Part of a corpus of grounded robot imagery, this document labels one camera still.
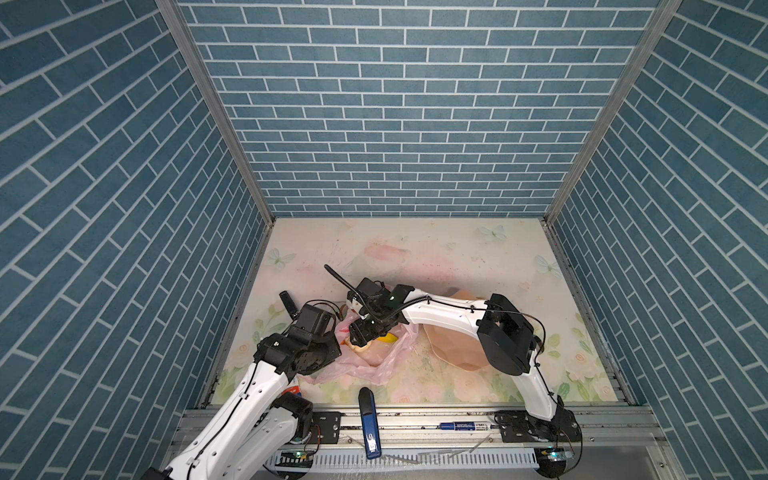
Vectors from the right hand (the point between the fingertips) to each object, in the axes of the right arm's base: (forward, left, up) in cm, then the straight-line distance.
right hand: (355, 334), depth 85 cm
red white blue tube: (-15, +14, -4) cm, 21 cm away
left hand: (-6, +3, +3) cm, 8 cm away
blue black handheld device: (-22, -8, -1) cm, 23 cm away
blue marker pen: (-20, -31, -5) cm, 37 cm away
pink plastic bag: (-9, -9, +4) cm, 14 cm away
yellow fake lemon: (-1, -10, 0) cm, 10 cm away
